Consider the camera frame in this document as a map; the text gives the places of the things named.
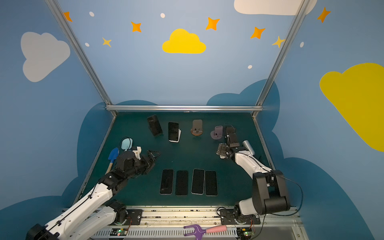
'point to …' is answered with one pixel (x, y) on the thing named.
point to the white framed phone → (198, 181)
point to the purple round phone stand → (217, 133)
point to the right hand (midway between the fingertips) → (227, 148)
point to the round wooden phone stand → (197, 129)
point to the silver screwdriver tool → (246, 143)
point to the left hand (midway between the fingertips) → (161, 158)
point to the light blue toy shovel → (126, 144)
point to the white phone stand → (179, 135)
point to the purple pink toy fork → (199, 232)
